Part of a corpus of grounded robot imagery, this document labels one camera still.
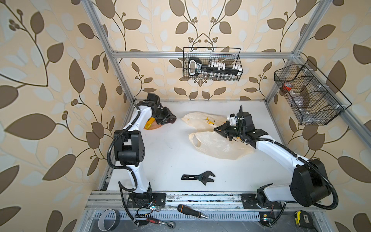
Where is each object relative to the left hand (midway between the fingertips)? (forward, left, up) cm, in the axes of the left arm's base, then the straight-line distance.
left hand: (171, 116), depth 90 cm
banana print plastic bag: (-19, -25, +1) cm, 31 cm away
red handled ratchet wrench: (-54, -3, -14) cm, 56 cm away
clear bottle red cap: (+1, -72, +15) cm, 74 cm away
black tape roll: (-52, +27, -16) cm, 61 cm away
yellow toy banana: (+4, +17, -13) cm, 22 cm away
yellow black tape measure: (-51, -66, -12) cm, 85 cm away
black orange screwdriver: (-47, -9, -13) cm, 50 cm away
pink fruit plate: (+1, +13, -12) cm, 18 cm away
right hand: (-11, -25, +2) cm, 28 cm away
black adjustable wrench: (-32, -20, -16) cm, 41 cm away
